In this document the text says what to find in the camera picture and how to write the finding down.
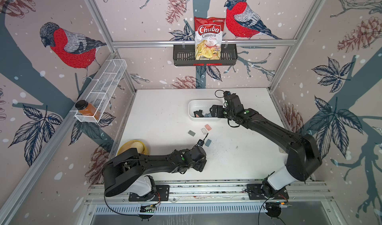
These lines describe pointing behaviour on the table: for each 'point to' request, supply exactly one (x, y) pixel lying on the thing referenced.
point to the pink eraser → (209, 128)
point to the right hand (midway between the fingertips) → (215, 109)
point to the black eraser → (199, 113)
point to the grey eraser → (191, 133)
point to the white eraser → (204, 131)
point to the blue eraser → (208, 142)
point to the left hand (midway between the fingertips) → (202, 157)
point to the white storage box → (204, 105)
